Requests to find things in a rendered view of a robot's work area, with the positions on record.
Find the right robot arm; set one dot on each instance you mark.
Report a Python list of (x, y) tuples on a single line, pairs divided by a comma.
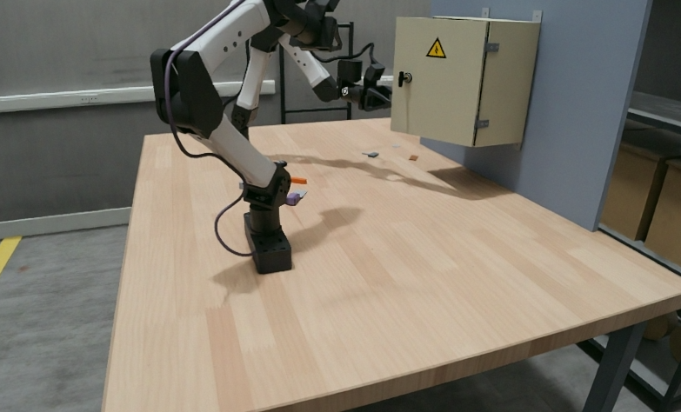
[(198, 107)]

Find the grey wall panel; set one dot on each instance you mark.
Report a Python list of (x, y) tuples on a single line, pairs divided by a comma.
[(588, 52)]

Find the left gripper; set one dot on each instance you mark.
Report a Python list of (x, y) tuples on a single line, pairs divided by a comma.
[(369, 99)]

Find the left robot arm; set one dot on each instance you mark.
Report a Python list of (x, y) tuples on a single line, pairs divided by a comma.
[(349, 71)]

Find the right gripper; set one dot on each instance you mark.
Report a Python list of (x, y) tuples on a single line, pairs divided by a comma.
[(319, 31)]

